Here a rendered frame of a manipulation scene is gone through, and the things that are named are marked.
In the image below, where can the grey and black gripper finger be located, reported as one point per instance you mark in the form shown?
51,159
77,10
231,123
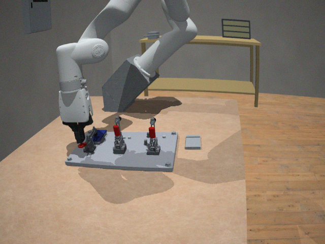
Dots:
81,126
74,127

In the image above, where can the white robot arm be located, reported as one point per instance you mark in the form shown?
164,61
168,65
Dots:
92,49

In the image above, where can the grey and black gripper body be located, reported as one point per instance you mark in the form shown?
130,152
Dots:
75,105

